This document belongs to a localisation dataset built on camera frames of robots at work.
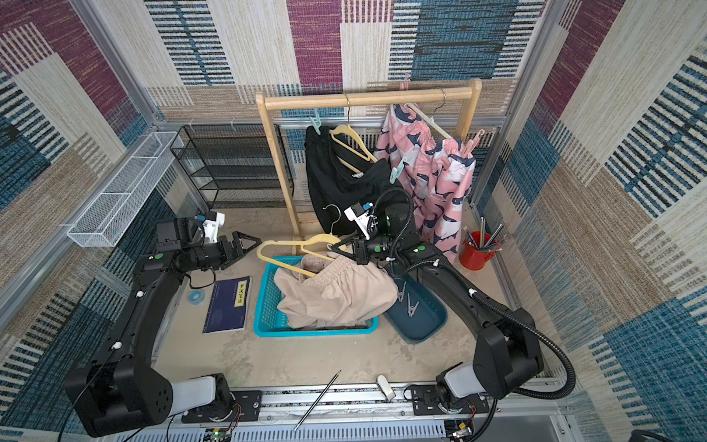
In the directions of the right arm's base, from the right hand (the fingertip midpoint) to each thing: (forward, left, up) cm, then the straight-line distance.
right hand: (339, 251), depth 73 cm
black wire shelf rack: (+47, +43, -7) cm, 64 cm away
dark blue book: (-3, +38, -26) cm, 46 cm away
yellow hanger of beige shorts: (+1, +3, +4) cm, 5 cm away
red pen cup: (+14, -46, -20) cm, 52 cm away
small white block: (-27, -11, -25) cm, 38 cm away
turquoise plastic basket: (-9, +22, -22) cm, 33 cm away
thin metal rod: (-30, +7, -26) cm, 40 cm away
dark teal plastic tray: (-7, -23, -26) cm, 35 cm away
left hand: (+4, +24, -2) cm, 25 cm away
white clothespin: (-5, -21, -26) cm, 34 cm away
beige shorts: (-9, 0, -7) cm, 11 cm away
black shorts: (+25, +1, +4) cm, 25 cm away
